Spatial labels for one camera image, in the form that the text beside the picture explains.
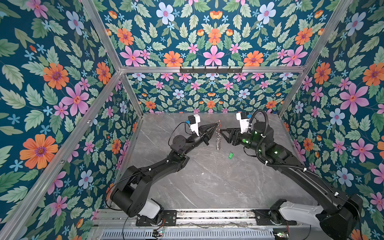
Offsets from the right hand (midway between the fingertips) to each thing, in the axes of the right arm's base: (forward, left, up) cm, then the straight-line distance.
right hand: (223, 129), depth 68 cm
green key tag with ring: (+5, -9, -33) cm, 34 cm away
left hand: (0, +2, +5) cm, 5 cm away
